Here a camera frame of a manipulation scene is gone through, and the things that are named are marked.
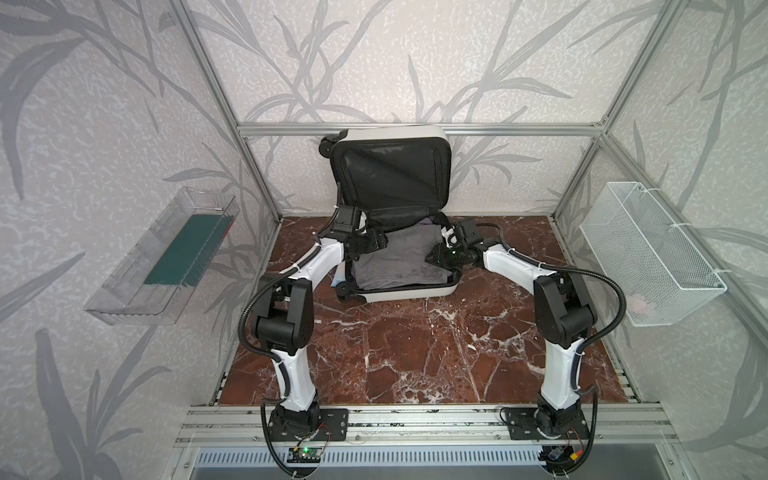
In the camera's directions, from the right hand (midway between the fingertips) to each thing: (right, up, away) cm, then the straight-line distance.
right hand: (431, 251), depth 97 cm
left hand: (-16, +6, -2) cm, 17 cm away
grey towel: (-9, -3, -1) cm, 10 cm away
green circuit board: (-33, -48, -26) cm, 64 cm away
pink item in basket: (+48, -12, -25) cm, 55 cm away
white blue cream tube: (-31, -8, +4) cm, 32 cm away
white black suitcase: (-10, +24, 0) cm, 26 cm away
